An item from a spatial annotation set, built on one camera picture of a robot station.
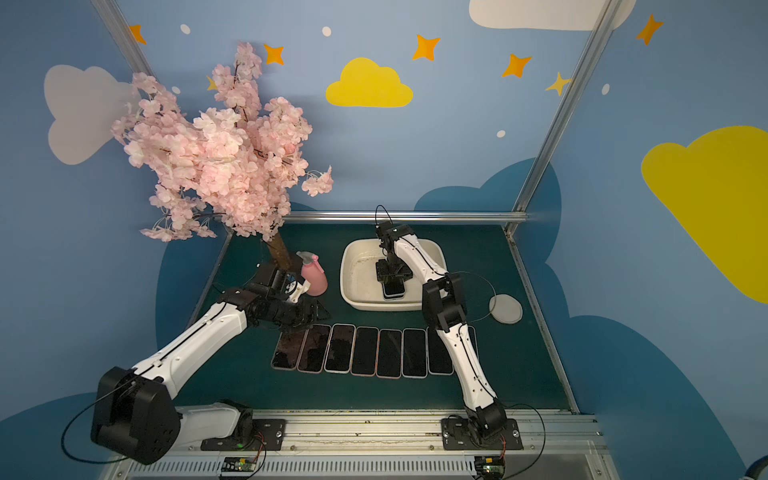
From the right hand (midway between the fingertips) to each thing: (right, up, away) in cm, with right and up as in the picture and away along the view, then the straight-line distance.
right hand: (395, 275), depth 104 cm
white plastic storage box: (-13, -4, -1) cm, 14 cm away
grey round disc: (+38, -11, -4) cm, 40 cm away
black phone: (0, -5, -3) cm, 6 cm away
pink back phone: (-32, -20, -18) cm, 42 cm away
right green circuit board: (+23, -46, -32) cm, 60 cm away
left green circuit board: (-39, -44, -33) cm, 67 cm away
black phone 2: (+12, -23, -19) cm, 32 cm away
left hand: (-21, -10, -23) cm, 33 cm away
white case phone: (-17, -20, -15) cm, 31 cm away
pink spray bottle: (-26, +2, -11) cm, 29 cm away
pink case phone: (-10, -23, -16) cm, 30 cm away
